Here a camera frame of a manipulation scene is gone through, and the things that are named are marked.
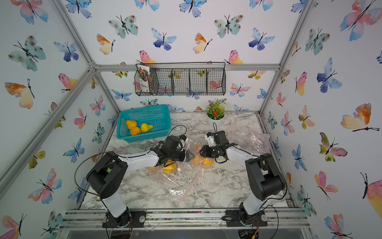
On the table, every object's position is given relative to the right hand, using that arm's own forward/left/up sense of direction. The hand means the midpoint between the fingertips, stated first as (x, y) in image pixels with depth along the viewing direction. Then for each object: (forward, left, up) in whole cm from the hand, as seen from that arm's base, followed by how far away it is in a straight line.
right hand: (202, 151), depth 90 cm
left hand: (-3, +5, 0) cm, 5 cm away
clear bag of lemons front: (-14, +14, -8) cm, 21 cm away
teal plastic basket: (+33, +35, -7) cm, 49 cm away
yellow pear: (+14, +46, -1) cm, 48 cm away
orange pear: (+21, +52, -2) cm, 56 cm away
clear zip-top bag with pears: (+10, -34, -2) cm, 35 cm away
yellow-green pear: (+18, +40, -2) cm, 44 cm away
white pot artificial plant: (+25, -8, +7) cm, 27 cm away
